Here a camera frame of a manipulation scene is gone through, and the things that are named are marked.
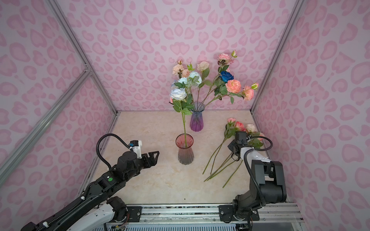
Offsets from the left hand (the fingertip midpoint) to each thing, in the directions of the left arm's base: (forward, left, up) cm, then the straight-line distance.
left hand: (154, 151), depth 76 cm
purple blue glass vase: (+31, -24, -10) cm, 41 cm away
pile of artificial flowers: (+4, -41, -19) cm, 45 cm away
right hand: (+11, -47, -14) cm, 50 cm away
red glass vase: (+7, -16, -19) cm, 25 cm away
